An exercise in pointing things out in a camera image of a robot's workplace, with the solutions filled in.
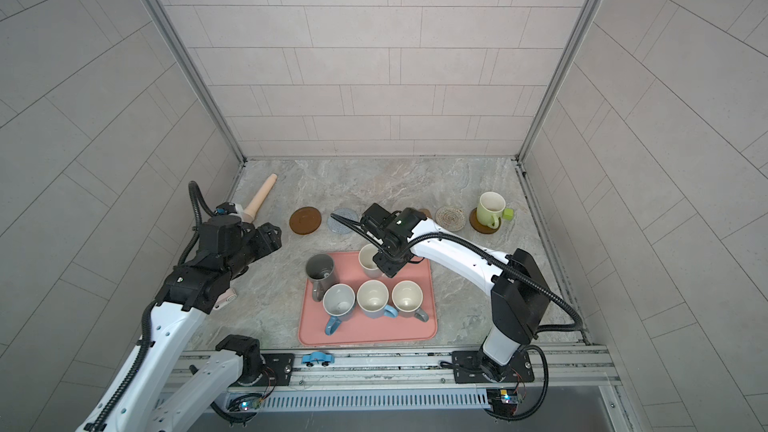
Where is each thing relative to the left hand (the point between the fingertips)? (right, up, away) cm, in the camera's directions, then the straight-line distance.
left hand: (277, 228), depth 75 cm
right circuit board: (+55, -39, -7) cm, 68 cm away
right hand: (+29, -11, +5) cm, 31 cm away
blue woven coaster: (+11, -3, +21) cm, 24 cm away
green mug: (+60, +4, +18) cm, 63 cm away
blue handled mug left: (+14, -21, +6) cm, 26 cm away
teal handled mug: (+33, -20, +6) cm, 39 cm away
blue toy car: (+12, -30, -5) cm, 32 cm away
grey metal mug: (+9, -13, +8) cm, 17 cm away
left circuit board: (-3, -37, -10) cm, 38 cm away
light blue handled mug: (+29, -20, -2) cm, 35 cm away
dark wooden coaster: (0, -1, +24) cm, 24 cm away
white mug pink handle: (+23, -11, +8) cm, 27 cm away
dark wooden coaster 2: (+57, -3, +21) cm, 61 cm away
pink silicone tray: (+21, -27, +3) cm, 34 cm away
